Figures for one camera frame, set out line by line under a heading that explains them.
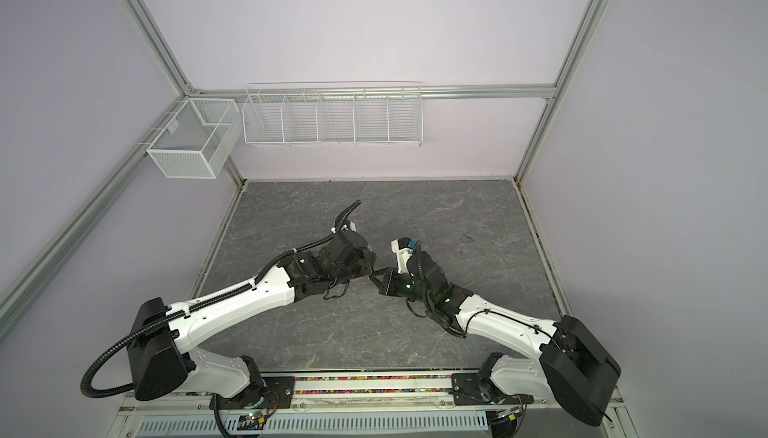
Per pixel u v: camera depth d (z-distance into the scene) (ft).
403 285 2.24
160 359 1.28
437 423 5.18
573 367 1.36
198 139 3.30
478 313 1.78
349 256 1.90
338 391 2.47
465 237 3.45
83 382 1.21
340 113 3.22
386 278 2.32
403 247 2.40
